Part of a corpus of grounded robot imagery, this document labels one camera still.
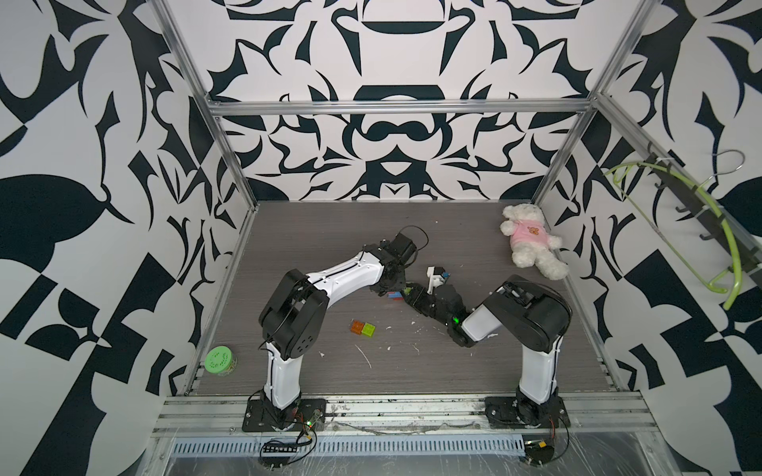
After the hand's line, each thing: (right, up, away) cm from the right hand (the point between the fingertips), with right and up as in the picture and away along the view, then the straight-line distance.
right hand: (398, 286), depth 92 cm
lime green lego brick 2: (-9, -12, -5) cm, 16 cm away
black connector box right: (+32, -36, -21) cm, 52 cm away
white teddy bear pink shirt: (+44, +13, +7) cm, 46 cm away
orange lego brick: (-13, -11, -5) cm, 18 cm away
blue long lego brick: (-1, -2, -2) cm, 3 cm away
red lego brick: (0, -4, -1) cm, 4 cm away
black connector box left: (-29, -36, -24) cm, 52 cm away
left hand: (-2, +2, 0) cm, 3 cm away
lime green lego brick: (+2, -1, -5) cm, 5 cm away
